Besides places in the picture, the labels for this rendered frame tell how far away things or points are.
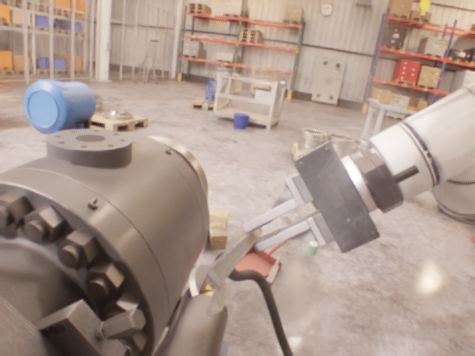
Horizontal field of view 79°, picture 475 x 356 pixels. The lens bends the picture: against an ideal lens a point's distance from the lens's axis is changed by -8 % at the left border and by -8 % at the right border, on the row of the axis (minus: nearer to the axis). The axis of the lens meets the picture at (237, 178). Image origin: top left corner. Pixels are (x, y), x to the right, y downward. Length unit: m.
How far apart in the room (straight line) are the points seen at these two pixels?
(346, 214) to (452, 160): 0.13
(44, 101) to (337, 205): 0.88
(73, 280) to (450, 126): 0.67
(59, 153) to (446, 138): 0.73
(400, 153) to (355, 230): 0.10
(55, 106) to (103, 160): 0.31
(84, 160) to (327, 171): 0.55
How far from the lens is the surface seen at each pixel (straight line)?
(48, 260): 0.70
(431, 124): 0.39
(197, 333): 0.46
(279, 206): 0.40
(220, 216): 2.05
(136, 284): 0.64
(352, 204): 0.39
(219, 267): 0.31
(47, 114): 1.05
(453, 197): 0.50
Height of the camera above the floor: 1.15
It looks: 20 degrees down
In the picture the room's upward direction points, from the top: 9 degrees clockwise
